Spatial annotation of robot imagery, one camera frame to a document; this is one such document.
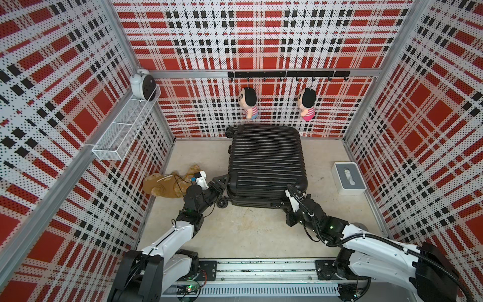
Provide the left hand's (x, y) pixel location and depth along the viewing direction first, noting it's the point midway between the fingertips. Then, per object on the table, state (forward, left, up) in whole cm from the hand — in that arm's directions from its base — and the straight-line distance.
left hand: (233, 179), depth 82 cm
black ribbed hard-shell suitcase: (+7, -14, +4) cm, 16 cm away
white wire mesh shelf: (+20, +59, +4) cm, 63 cm away
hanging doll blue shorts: (+36, -6, +17) cm, 41 cm away
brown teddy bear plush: (+2, +31, -9) cm, 33 cm away
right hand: (-10, -23, -7) cm, 26 cm away
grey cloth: (-15, -58, -16) cm, 62 cm away
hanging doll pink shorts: (+38, -37, +14) cm, 54 cm away
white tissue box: (+8, -58, -13) cm, 60 cm away
